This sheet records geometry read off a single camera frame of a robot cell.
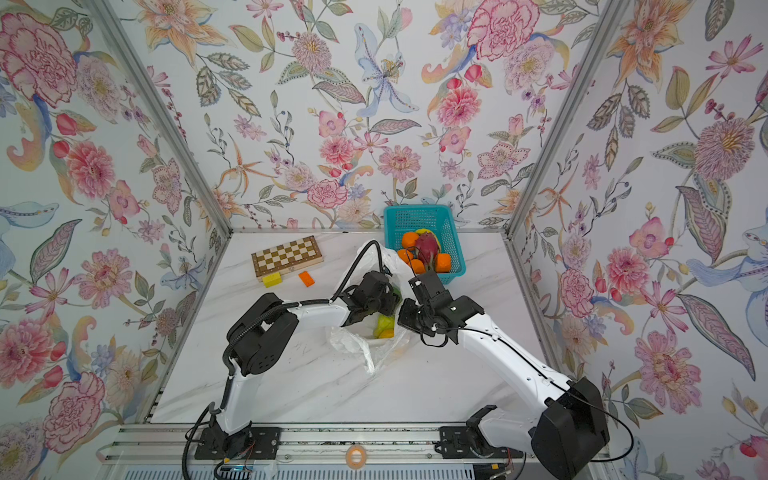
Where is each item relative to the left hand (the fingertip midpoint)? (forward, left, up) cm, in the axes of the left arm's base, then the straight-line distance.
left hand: (397, 297), depth 97 cm
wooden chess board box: (+19, +39, -2) cm, 44 cm away
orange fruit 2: (+11, -8, +3) cm, 13 cm away
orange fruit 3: (+14, -17, 0) cm, 22 cm away
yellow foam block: (+9, +43, -3) cm, 44 cm away
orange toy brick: (+11, +32, -4) cm, 34 cm away
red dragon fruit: (+19, -12, +3) cm, 22 cm away
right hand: (-13, +1, +11) cm, 17 cm away
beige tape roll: (-43, +13, -5) cm, 46 cm away
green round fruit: (-6, 0, +12) cm, 13 cm away
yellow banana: (+29, -11, +1) cm, 31 cm away
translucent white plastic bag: (-22, +11, +17) cm, 30 cm away
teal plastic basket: (+35, -4, +2) cm, 35 cm away
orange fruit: (+24, -6, +2) cm, 25 cm away
